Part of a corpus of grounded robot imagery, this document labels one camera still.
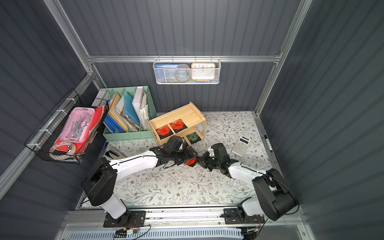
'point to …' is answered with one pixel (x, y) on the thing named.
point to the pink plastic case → (77, 126)
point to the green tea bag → (193, 137)
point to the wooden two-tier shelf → (185, 121)
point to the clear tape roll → (58, 144)
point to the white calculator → (241, 146)
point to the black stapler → (114, 155)
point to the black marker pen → (268, 143)
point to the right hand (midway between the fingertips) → (198, 159)
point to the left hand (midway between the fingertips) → (193, 155)
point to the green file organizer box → (131, 114)
